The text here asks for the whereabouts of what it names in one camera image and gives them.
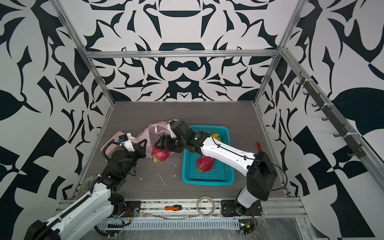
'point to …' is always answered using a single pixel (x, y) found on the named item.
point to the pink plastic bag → (151, 132)
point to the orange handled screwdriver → (174, 208)
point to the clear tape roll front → (209, 215)
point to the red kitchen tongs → (259, 148)
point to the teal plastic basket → (220, 174)
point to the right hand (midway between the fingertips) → (159, 146)
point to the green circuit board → (246, 226)
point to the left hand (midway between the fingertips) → (146, 137)
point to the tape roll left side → (87, 181)
